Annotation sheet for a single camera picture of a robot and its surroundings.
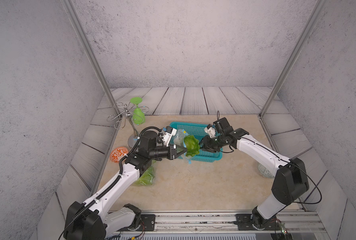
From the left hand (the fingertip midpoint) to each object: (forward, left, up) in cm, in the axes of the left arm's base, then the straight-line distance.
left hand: (187, 151), depth 69 cm
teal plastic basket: (+16, -7, -4) cm, 18 cm away
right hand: (+8, -7, -9) cm, 13 cm away
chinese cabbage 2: (-4, +21, -19) cm, 28 cm away
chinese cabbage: (+8, -3, -6) cm, 10 cm away
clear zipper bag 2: (+12, +4, -7) cm, 14 cm away
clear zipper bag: (-4, +21, -19) cm, 28 cm away
